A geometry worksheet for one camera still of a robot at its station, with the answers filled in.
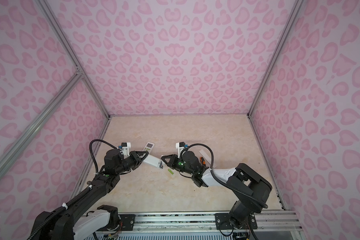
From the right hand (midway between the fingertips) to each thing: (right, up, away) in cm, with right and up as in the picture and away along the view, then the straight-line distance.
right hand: (161, 158), depth 77 cm
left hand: (-7, +3, +3) cm, 8 cm away
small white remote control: (-5, -2, +4) cm, 7 cm away
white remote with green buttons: (-12, +3, +23) cm, 27 cm away
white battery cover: (+27, -3, +17) cm, 32 cm away
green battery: (+4, -11, +13) cm, 17 cm away
